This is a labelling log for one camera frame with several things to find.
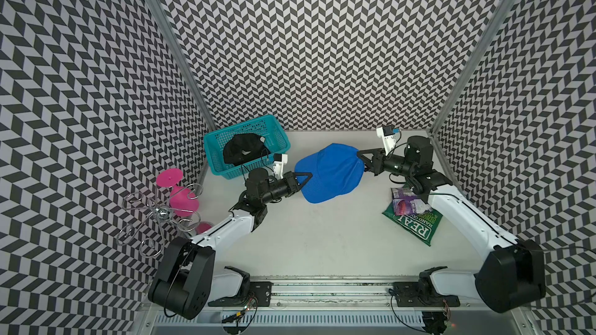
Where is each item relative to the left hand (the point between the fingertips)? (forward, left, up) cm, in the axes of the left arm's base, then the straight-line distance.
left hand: (311, 178), depth 77 cm
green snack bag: (-10, -40, -18) cm, 45 cm away
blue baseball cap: (+2, -8, +2) cm, 9 cm away
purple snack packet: (-1, -37, -16) cm, 41 cm away
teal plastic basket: (+41, +23, -16) cm, 50 cm away
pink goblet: (-7, +43, -3) cm, 43 cm away
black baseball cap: (+30, +33, -18) cm, 48 cm away
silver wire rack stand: (-16, +40, +8) cm, 44 cm away
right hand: (+5, -16, +5) cm, 17 cm away
